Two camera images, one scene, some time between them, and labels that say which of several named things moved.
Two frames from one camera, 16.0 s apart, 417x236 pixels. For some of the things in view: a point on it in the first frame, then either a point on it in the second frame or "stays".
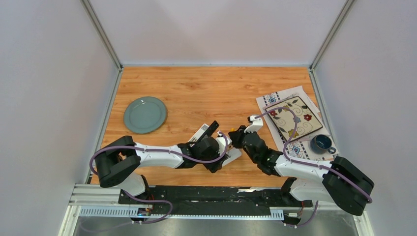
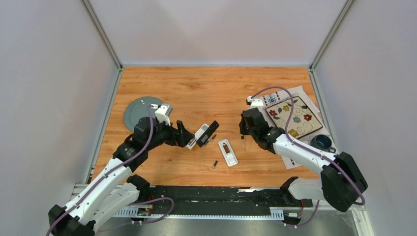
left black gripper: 214,166 → 184,135
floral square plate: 307,122 stays
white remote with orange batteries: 197,134 stays
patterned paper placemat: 300,148 stays
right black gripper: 236,136 → 242,131
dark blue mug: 321,143 stays
